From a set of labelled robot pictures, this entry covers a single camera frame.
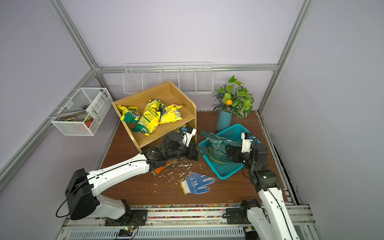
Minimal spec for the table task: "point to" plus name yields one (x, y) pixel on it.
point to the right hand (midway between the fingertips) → (233, 146)
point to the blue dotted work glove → (196, 183)
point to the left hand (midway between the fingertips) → (202, 149)
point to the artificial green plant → (234, 98)
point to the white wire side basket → (83, 114)
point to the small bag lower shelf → (183, 129)
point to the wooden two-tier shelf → (167, 94)
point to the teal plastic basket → (226, 170)
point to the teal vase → (224, 120)
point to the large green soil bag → (217, 150)
